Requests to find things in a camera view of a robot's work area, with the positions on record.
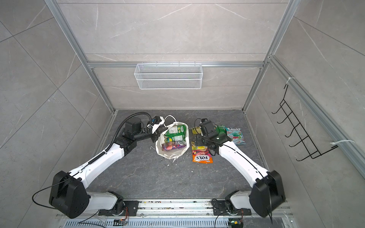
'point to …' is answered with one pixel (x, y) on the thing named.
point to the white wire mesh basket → (168, 76)
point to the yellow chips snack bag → (198, 129)
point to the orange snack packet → (200, 154)
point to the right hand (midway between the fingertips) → (201, 136)
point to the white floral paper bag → (174, 153)
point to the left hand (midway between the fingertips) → (166, 124)
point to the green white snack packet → (177, 133)
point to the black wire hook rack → (298, 128)
